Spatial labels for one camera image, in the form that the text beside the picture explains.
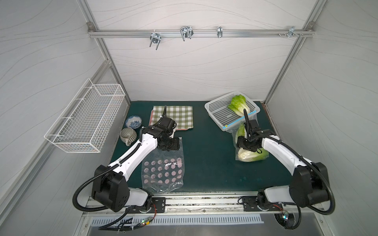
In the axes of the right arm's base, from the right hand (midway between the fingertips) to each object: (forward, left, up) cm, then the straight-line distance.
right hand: (242, 144), depth 88 cm
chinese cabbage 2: (+6, +1, +4) cm, 8 cm away
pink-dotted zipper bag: (-16, +47, -7) cm, 50 cm away
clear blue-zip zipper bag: (+10, +2, +2) cm, 10 cm away
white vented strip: (-40, +49, -5) cm, 63 cm away
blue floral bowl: (+18, +75, -4) cm, 78 cm away
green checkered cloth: (+27, +40, -6) cm, 48 cm away
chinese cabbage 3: (+33, -2, +1) cm, 33 cm away
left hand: (-6, +39, +6) cm, 40 cm away
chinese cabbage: (-7, -2, 0) cm, 7 cm away
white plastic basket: (+34, +12, -6) cm, 36 cm away
